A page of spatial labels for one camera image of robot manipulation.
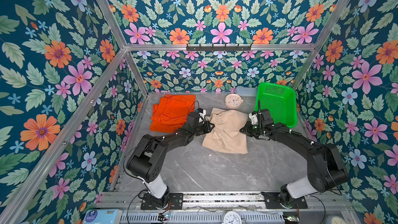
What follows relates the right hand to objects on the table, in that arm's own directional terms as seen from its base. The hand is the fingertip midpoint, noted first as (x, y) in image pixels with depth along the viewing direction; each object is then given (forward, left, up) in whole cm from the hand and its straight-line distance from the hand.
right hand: (239, 129), depth 89 cm
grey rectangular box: (+34, -10, -5) cm, 36 cm away
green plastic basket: (+31, -35, -9) cm, 48 cm away
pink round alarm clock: (+28, 0, -6) cm, 28 cm away
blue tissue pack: (-41, +64, -4) cm, 76 cm away
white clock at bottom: (-41, +8, -6) cm, 43 cm away
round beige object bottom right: (-43, -38, -6) cm, 57 cm away
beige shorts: (-4, +8, -1) cm, 9 cm away
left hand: (+3, +13, +3) cm, 14 cm away
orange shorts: (+17, +45, -6) cm, 48 cm away
